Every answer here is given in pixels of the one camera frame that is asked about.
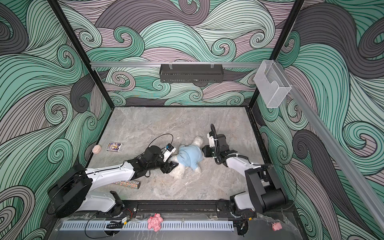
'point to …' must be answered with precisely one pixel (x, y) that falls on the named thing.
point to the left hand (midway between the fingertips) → (174, 159)
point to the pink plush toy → (155, 222)
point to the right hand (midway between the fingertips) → (204, 148)
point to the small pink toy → (276, 226)
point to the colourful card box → (113, 146)
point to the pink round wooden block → (96, 149)
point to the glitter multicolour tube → (133, 184)
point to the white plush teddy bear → (178, 170)
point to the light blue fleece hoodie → (190, 155)
